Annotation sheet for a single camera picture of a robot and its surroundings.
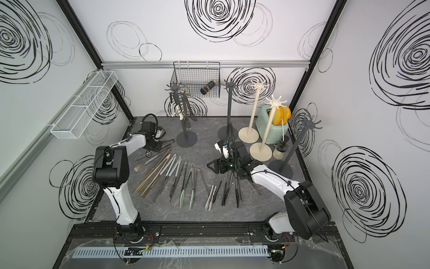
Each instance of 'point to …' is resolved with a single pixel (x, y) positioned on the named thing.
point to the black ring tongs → (237, 190)
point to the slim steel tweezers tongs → (199, 172)
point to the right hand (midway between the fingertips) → (212, 164)
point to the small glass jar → (279, 152)
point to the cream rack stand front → (259, 152)
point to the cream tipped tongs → (209, 203)
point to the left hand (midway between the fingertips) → (153, 146)
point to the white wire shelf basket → (73, 124)
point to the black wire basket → (193, 75)
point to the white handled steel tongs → (178, 96)
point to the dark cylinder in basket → (208, 87)
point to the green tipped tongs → (193, 171)
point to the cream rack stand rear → (249, 135)
